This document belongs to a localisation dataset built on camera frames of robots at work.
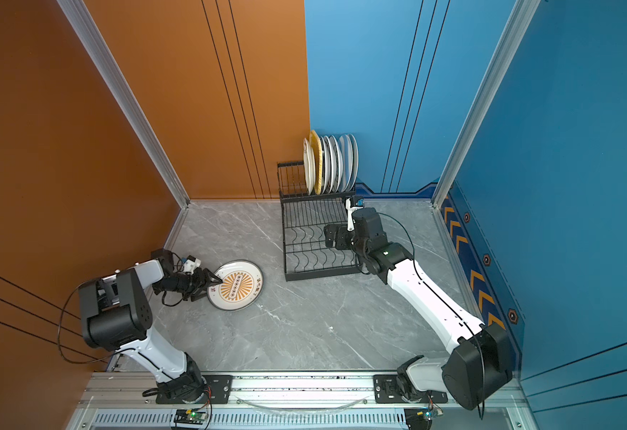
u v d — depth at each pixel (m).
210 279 0.87
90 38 0.74
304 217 1.12
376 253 0.57
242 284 0.94
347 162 0.89
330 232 0.70
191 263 0.89
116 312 0.48
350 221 0.61
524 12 0.70
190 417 0.71
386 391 0.72
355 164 1.19
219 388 0.73
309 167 0.83
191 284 0.81
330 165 0.84
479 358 0.39
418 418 0.71
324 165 0.83
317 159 0.83
